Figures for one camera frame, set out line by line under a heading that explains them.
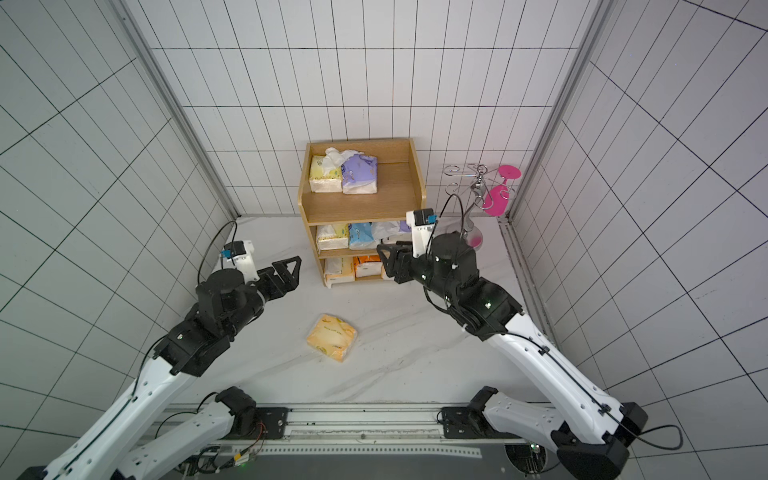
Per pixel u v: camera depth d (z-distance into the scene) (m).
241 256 0.58
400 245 0.57
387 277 0.58
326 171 0.79
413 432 0.73
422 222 0.53
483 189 0.93
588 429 0.37
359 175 0.79
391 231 0.85
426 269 0.54
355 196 0.81
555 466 0.67
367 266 0.95
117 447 0.40
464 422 0.70
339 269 0.96
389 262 0.57
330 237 0.85
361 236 0.86
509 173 0.94
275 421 0.73
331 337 0.83
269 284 0.58
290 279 0.60
